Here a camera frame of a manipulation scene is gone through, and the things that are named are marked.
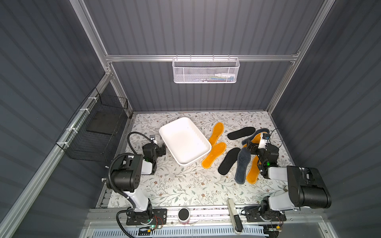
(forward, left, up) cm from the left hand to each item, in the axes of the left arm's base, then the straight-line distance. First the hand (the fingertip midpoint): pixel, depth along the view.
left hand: (157, 144), depth 96 cm
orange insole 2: (-20, -59, -4) cm, 63 cm away
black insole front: (-9, -48, -4) cm, 49 cm away
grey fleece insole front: (-9, -56, -4) cm, 57 cm away
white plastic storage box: (+4, -18, -3) cm, 19 cm away
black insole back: (+14, -62, -5) cm, 64 cm away
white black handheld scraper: (-44, -44, 0) cm, 63 cm away
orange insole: (-2, -40, -4) cm, 40 cm away
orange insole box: (+16, -43, -3) cm, 46 cm away
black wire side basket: (-9, +27, +23) cm, 37 cm away
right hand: (-2, -64, +7) cm, 65 cm away
